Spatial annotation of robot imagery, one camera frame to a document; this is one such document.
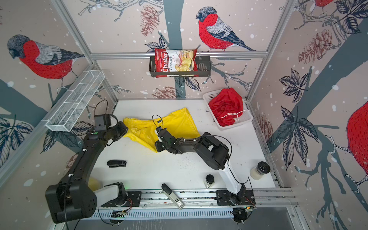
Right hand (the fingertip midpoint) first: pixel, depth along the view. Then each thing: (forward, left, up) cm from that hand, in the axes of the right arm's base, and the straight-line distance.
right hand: (153, 147), depth 92 cm
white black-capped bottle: (-14, -63, +8) cm, 65 cm away
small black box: (-11, +22, -2) cm, 25 cm away
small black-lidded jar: (-21, -35, +7) cm, 41 cm away
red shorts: (+36, -51, +3) cm, 63 cm away
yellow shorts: (+6, +5, +11) cm, 14 cm away
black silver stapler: (-26, -15, +4) cm, 30 cm away
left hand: (+4, +13, +19) cm, 23 cm away
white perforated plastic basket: (+24, -64, +4) cm, 68 cm away
